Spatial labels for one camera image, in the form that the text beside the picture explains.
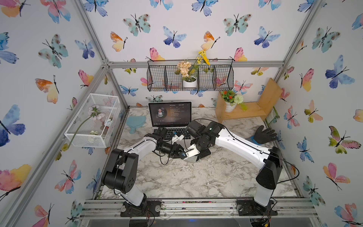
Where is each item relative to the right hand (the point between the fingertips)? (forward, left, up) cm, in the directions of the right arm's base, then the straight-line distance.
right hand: (196, 148), depth 78 cm
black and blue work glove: (+20, -46, -16) cm, 53 cm away
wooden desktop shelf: (+41, -48, -9) cm, 64 cm away
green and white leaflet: (+37, -58, -13) cm, 70 cm away
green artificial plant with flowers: (+37, -22, +6) cm, 43 cm away
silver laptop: (+29, +17, -8) cm, 35 cm away
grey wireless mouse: (-6, +2, -2) cm, 6 cm away
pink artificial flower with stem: (+8, +52, +18) cm, 56 cm away
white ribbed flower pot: (+35, -22, -3) cm, 41 cm away
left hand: (-3, +5, -3) cm, 6 cm away
